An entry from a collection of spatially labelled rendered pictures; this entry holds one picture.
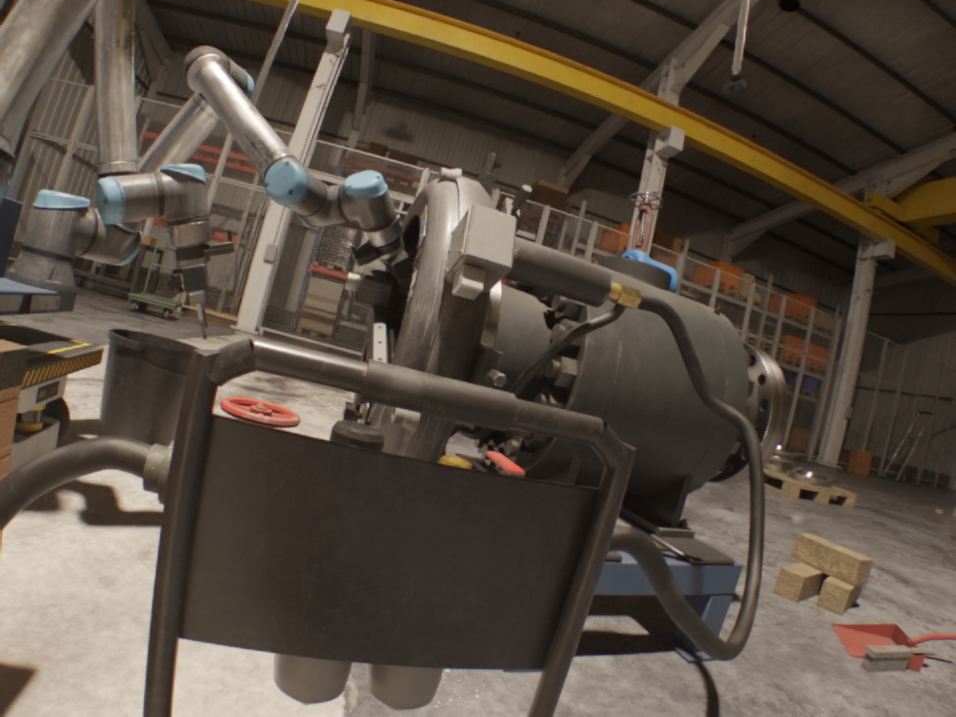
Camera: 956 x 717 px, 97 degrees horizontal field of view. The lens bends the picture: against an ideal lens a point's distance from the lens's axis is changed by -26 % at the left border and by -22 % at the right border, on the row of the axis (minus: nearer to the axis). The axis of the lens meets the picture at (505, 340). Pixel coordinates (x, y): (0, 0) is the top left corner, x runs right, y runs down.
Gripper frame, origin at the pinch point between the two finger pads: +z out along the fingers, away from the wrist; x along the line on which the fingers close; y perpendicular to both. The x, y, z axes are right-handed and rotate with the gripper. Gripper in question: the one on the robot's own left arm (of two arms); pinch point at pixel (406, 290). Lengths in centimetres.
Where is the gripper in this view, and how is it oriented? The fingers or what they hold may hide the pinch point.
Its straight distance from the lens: 142.2
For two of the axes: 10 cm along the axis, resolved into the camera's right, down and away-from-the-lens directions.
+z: 2.0, 7.0, 6.9
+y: 8.3, -5.0, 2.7
